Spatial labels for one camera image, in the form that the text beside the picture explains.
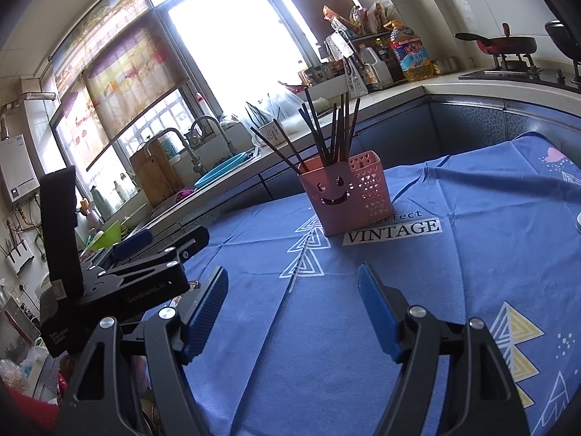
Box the yellow cooking oil bottle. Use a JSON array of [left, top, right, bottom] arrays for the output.
[[389, 27, 434, 83]]

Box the chrome gooseneck faucet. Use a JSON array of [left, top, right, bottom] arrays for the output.
[[190, 116, 237, 157], [145, 128, 205, 178]]

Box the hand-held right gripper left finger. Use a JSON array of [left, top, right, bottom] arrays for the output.
[[54, 266, 230, 436]]

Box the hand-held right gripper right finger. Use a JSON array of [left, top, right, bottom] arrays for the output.
[[356, 262, 532, 436]]

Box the pale thermos bottle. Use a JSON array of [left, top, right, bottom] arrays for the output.
[[90, 184, 114, 221]]

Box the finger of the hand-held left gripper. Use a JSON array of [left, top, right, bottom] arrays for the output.
[[111, 229, 155, 262], [68, 226, 210, 316]]

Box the green plastic bowl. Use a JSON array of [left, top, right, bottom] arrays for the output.
[[88, 220, 123, 250]]

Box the black wok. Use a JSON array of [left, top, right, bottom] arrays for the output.
[[542, 0, 581, 62]]

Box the white water heater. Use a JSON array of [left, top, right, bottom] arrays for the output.
[[0, 134, 41, 205]]

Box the gas stove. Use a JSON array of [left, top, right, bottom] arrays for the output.
[[458, 52, 581, 92]]

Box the blue printed tablecloth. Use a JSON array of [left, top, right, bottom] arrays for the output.
[[179, 132, 581, 436]]

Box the red frying pan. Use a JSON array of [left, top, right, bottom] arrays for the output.
[[455, 23, 537, 55]]

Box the cluttered condiment rack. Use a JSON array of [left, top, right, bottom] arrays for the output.
[[297, 2, 409, 96]]

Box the blue plastic basin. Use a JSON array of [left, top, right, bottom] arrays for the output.
[[194, 152, 255, 189]]

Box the clear plastic bag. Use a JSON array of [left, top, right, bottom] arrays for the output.
[[265, 86, 305, 123]]

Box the bunch of wooden chopsticks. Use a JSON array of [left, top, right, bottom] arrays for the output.
[[249, 90, 362, 178]]

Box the white utensil cup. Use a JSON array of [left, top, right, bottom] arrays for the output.
[[247, 102, 287, 146]]

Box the printed roller blind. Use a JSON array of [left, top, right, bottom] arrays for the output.
[[48, 0, 191, 173]]

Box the pink smiley utensil holder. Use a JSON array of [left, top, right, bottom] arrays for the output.
[[297, 150, 395, 237]]

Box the wooden cutting board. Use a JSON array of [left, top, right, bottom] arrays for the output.
[[129, 138, 184, 207]]

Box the grey kitchen counter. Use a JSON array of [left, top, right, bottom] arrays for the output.
[[122, 70, 581, 237]]

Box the dark window board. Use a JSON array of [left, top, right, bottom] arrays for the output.
[[281, 0, 359, 71]]

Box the white plastic jug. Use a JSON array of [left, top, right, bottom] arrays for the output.
[[358, 45, 393, 89]]

